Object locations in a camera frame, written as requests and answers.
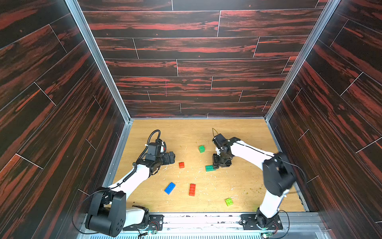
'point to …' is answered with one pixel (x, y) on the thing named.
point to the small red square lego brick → (181, 165)
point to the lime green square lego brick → (229, 201)
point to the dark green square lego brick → (202, 149)
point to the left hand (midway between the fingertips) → (170, 156)
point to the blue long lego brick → (169, 188)
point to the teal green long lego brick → (209, 168)
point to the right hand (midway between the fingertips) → (219, 164)
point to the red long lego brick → (192, 189)
